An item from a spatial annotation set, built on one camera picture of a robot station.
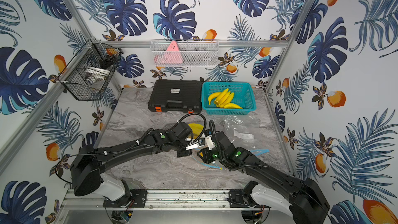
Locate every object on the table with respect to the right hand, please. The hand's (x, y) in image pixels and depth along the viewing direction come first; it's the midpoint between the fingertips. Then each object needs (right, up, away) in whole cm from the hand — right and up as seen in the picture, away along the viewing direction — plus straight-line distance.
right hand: (200, 151), depth 79 cm
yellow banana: (+21, +23, +25) cm, 40 cm away
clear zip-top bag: (+26, +8, +11) cm, 29 cm away
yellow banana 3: (+15, +32, +34) cm, 49 cm away
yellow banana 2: (+9, +31, +34) cm, 47 cm away
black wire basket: (-55, +41, -1) cm, 69 cm away
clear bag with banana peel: (-3, 0, -2) cm, 4 cm away
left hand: (-4, +4, +1) cm, 6 cm away
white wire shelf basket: (-9, +55, +14) cm, 58 cm away
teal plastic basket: (+33, +31, +38) cm, 60 cm away
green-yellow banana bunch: (-2, +13, -9) cm, 16 cm away
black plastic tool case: (-17, +31, +32) cm, 48 cm away
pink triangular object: (-17, +53, +12) cm, 57 cm away
